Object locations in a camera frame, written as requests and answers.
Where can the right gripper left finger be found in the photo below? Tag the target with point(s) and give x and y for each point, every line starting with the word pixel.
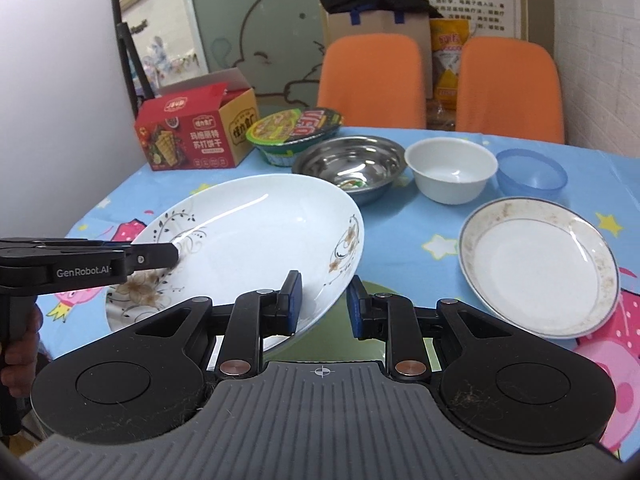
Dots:
pixel 255 316

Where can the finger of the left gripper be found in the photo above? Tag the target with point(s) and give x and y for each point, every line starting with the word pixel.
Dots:
pixel 143 257

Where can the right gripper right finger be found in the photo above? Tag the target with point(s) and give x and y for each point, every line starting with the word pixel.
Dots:
pixel 389 318

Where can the white ceramic bowl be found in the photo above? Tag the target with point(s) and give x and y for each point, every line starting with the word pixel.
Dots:
pixel 450 171

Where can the person's left hand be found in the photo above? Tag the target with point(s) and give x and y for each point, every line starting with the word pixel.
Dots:
pixel 21 358

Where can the green plastic plate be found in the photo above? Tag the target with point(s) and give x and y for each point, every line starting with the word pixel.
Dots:
pixel 330 340

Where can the red cracker box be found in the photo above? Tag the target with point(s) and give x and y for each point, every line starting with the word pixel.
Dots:
pixel 200 123

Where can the stainless steel bowl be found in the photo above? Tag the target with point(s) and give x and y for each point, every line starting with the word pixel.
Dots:
pixel 365 167

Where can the white gold-rimmed plate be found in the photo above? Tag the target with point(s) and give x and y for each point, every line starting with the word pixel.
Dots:
pixel 540 267

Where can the green instant noodle bowl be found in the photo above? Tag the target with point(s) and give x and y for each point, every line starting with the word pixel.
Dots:
pixel 282 136

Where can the blue plastic bowl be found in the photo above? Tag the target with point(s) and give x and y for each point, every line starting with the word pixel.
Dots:
pixel 530 174

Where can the left orange chair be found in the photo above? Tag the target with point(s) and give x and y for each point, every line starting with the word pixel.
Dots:
pixel 374 80

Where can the orange chair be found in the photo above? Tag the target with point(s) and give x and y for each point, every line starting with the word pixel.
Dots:
pixel 509 87
pixel 374 80

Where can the right orange chair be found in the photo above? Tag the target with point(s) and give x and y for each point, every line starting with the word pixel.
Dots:
pixel 509 87

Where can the yellow snack bag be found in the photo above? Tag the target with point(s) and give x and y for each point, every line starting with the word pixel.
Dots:
pixel 448 37

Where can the brown paper bag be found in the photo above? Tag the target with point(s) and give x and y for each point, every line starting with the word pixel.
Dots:
pixel 415 26

